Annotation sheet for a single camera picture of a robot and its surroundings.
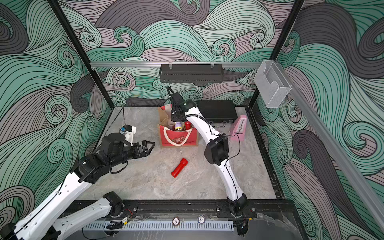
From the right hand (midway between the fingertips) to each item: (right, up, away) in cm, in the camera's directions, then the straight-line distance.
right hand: (174, 118), depth 91 cm
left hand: (-10, -12, -24) cm, 28 cm away
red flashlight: (+8, -4, +1) cm, 9 cm away
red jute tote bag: (-2, -11, -8) cm, 14 cm away
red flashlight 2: (+3, -29, -6) cm, 30 cm away
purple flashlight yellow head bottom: (+3, -4, -4) cm, 7 cm away
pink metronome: (+42, -7, +2) cm, 42 cm away
